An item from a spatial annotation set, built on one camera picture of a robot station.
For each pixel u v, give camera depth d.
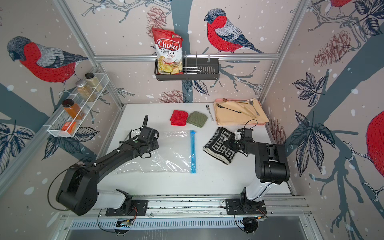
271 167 0.48
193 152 0.90
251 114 1.14
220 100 1.24
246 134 0.78
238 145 0.83
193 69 0.95
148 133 0.69
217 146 0.92
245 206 0.67
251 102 1.21
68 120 0.73
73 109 0.67
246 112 1.15
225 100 1.23
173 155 0.88
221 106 1.18
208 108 1.18
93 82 0.81
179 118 1.07
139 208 0.73
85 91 0.75
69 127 0.64
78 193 0.42
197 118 1.07
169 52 0.79
